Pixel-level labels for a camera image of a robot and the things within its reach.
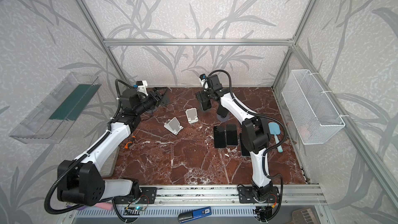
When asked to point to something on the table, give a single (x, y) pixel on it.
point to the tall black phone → (222, 111)
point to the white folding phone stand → (173, 125)
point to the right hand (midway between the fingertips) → (202, 91)
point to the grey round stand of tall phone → (223, 119)
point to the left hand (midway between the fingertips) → (167, 91)
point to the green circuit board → (139, 208)
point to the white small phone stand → (192, 115)
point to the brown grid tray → (304, 216)
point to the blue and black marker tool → (188, 216)
